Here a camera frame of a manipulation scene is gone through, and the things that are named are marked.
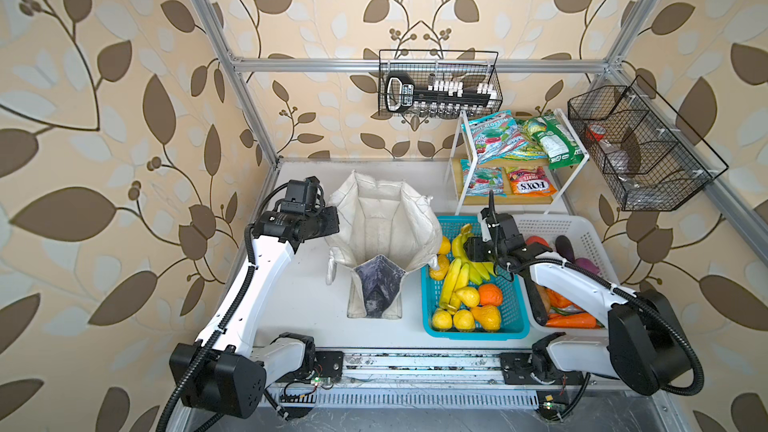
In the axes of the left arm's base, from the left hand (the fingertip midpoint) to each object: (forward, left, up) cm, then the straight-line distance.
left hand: (336, 217), depth 78 cm
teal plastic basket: (-20, -48, -17) cm, 54 cm away
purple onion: (-5, -71, -14) cm, 72 cm away
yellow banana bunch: (-6, -35, -17) cm, 39 cm away
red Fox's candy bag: (+17, -56, -3) cm, 59 cm away
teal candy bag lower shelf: (+16, -40, -2) cm, 44 cm away
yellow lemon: (+2, -31, -17) cm, 35 cm away
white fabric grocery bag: (+9, -12, -21) cm, 26 cm away
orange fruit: (-13, -42, -16) cm, 47 cm away
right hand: (+1, -40, -15) cm, 42 cm away
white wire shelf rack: (+12, -46, +11) cm, 49 cm away
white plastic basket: (+2, -74, -15) cm, 75 cm away
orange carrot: (-20, -62, -14) cm, 66 cm away
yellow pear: (-19, -41, -17) cm, 48 cm away
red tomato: (+5, -59, -16) cm, 62 cm away
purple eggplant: (+3, -68, -18) cm, 71 cm away
